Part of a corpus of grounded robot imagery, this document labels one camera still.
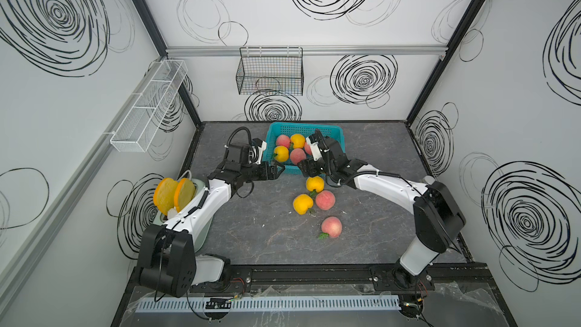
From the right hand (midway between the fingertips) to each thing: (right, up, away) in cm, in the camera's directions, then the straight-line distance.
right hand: (305, 161), depth 87 cm
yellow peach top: (+4, -9, +4) cm, 11 cm away
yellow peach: (-10, +2, +14) cm, 17 cm away
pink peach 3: (0, +5, -9) cm, 10 cm away
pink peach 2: (-3, +1, +13) cm, 13 cm away
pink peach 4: (+8, -15, 0) cm, 17 cm away
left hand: (-11, -2, -3) cm, 12 cm away
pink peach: (-10, +8, +18) cm, 22 cm away
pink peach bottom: (+9, -22, -7) cm, 25 cm away
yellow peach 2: (-2, -16, -1) cm, 16 cm away
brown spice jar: (+49, -8, +2) cm, 49 cm away
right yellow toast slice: (-39, -9, -17) cm, 43 cm away
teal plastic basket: (+15, +12, +21) cm, 28 cm away
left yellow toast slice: (-46, -9, -17) cm, 49 cm away
